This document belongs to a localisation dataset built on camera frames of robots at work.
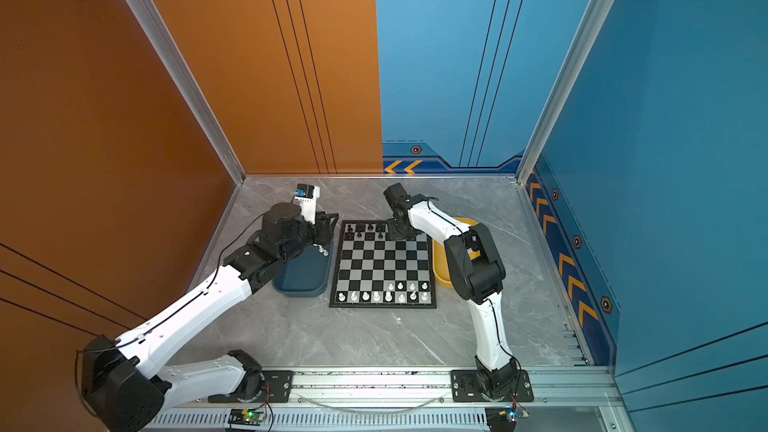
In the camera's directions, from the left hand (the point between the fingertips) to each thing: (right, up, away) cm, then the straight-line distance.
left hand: (333, 212), depth 77 cm
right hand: (+17, -8, +22) cm, 29 cm away
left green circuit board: (-17, -48, -7) cm, 51 cm away
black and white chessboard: (+10, -19, +15) cm, 26 cm away
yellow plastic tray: (+30, -16, +14) cm, 36 cm away
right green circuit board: (+44, -48, -7) cm, 65 cm away
